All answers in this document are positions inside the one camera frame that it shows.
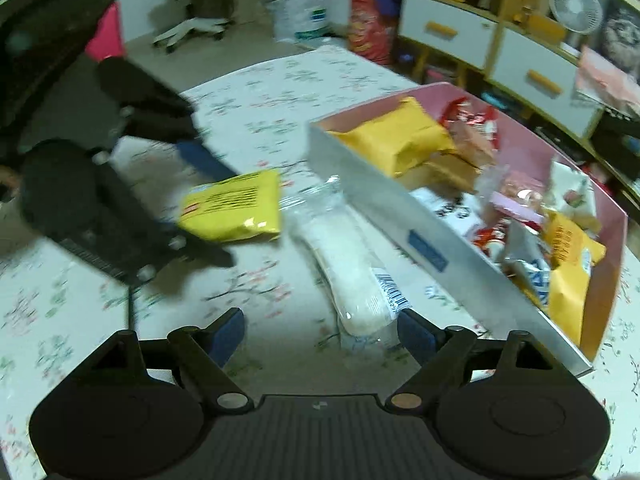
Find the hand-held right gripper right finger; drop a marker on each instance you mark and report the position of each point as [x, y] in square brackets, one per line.
[417, 337]

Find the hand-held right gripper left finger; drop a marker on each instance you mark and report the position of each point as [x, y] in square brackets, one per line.
[227, 337]

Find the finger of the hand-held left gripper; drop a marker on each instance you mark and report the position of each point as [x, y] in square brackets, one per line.
[200, 255]
[150, 105]

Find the shiny yellow snack packet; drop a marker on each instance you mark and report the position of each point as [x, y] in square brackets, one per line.
[230, 205]

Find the white rice cracker packet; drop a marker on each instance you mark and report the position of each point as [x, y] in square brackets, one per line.
[345, 270]

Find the red white candy packet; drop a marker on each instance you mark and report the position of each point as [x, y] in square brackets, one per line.
[492, 240]

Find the white packet black writing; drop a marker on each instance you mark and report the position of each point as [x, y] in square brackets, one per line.
[450, 210]

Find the small silver snack packet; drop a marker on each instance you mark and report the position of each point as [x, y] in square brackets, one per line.
[525, 260]

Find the pink cardboard box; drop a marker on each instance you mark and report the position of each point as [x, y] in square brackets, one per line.
[380, 185]

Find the large yellow snack packet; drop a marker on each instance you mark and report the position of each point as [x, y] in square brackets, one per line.
[570, 280]

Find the gold foil snack packet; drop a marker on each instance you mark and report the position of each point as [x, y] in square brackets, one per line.
[445, 172]

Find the pink clear snack packet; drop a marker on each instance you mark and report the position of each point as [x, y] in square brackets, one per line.
[515, 192]

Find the plain yellow snack packet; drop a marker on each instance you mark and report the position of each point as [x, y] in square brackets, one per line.
[400, 135]

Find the white date print snack packet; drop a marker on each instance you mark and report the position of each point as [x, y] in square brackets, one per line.
[572, 190]

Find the large red snack packet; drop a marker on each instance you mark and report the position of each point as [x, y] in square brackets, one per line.
[470, 120]

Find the pink stool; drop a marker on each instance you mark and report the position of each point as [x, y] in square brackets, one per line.
[106, 35]

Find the white office chair base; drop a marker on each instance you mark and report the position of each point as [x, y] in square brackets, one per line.
[195, 25]

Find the floral tablecloth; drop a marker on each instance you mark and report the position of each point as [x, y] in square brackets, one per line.
[275, 100]

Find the white red printed sack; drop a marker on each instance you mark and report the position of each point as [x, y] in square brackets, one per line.
[300, 5]

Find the red printed bag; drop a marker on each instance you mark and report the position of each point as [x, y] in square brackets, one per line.
[372, 30]

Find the pink patterned cloth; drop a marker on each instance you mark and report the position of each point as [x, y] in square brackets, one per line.
[610, 80]

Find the brown cardboard box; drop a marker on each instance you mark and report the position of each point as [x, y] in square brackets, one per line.
[545, 27]

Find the wooden shelf cabinet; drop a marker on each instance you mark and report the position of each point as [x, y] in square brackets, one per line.
[505, 5]

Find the white desk fan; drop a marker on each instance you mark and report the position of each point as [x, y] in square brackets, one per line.
[575, 7]

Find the framed cat picture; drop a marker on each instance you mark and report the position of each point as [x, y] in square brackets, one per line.
[622, 20]

